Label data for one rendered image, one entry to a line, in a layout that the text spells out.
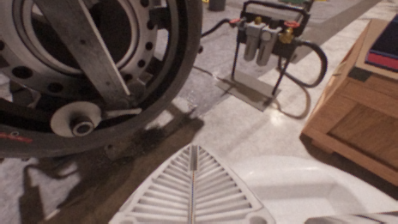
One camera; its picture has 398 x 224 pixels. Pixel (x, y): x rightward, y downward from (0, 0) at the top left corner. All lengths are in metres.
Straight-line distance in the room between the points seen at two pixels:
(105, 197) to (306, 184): 0.77
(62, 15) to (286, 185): 0.60
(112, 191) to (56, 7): 0.72
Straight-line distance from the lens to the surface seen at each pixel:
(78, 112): 0.50
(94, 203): 0.89
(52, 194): 1.03
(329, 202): 0.57
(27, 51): 0.56
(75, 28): 0.41
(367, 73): 0.79
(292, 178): 0.48
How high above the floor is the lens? 0.76
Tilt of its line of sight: 45 degrees down
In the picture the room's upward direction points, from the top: 1 degrees counter-clockwise
